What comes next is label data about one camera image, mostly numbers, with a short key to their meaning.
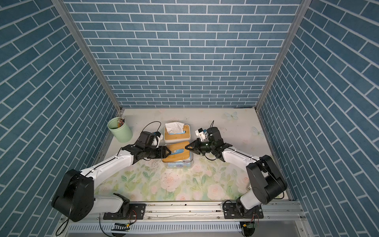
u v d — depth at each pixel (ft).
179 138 3.14
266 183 1.46
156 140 2.37
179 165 2.79
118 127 2.98
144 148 2.20
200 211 2.49
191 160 2.68
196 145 2.44
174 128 3.06
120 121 2.92
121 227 2.37
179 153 2.76
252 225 2.32
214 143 2.27
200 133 2.70
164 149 2.52
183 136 3.20
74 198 1.35
